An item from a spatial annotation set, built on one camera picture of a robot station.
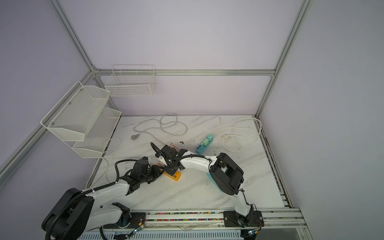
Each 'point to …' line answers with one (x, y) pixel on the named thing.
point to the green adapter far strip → (205, 142)
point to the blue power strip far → (201, 148)
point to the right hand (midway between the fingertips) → (167, 167)
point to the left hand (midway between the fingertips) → (163, 172)
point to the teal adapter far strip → (210, 137)
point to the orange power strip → (176, 177)
